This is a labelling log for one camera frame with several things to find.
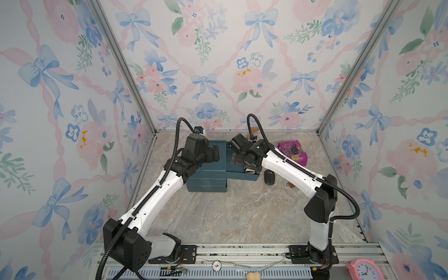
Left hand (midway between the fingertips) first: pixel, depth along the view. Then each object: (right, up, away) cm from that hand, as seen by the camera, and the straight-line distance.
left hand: (210, 148), depth 78 cm
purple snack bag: (+47, -1, +25) cm, 53 cm away
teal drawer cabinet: (0, -13, 0) cm, 13 cm away
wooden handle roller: (+25, +12, +42) cm, 51 cm away
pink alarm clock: (+62, -48, -9) cm, 79 cm away
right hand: (+15, -6, +5) cm, 17 cm away
